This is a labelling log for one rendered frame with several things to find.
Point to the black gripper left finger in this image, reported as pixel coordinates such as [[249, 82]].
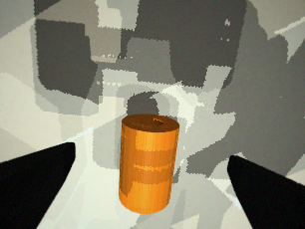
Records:
[[30, 183]]

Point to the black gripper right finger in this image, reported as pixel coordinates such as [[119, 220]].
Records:
[[269, 200]]

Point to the orange cylinder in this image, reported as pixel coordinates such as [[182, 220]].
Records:
[[148, 150]]

